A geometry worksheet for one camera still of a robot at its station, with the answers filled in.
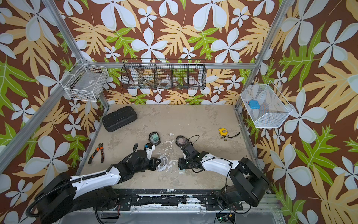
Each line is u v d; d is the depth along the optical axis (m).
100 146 0.95
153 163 0.73
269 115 0.78
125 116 1.06
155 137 0.98
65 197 0.41
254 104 0.86
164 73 0.96
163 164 0.84
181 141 0.96
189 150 0.69
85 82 0.84
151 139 0.98
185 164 0.76
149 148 0.76
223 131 1.01
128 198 0.75
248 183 0.43
